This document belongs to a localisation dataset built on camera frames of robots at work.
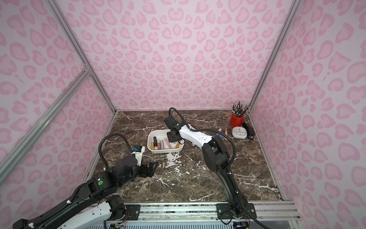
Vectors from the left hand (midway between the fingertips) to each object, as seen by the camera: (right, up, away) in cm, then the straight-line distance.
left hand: (152, 161), depth 73 cm
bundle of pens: (+55, +29, +27) cm, 68 cm away
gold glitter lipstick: (-6, +4, +24) cm, 25 cm away
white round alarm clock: (+55, +13, +29) cm, 64 cm away
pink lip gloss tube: (+5, +5, +27) cm, 27 cm away
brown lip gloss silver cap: (-1, +4, +24) cm, 25 cm away
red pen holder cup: (+53, +21, +30) cm, 65 cm away
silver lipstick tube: (+1, +5, +25) cm, 25 cm away
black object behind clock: (+63, +14, +28) cm, 70 cm away
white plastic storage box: (-1, +11, +30) cm, 32 cm away
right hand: (+9, +10, +24) cm, 27 cm away
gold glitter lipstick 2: (+11, +4, +24) cm, 27 cm away
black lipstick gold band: (-4, +7, +25) cm, 26 cm away
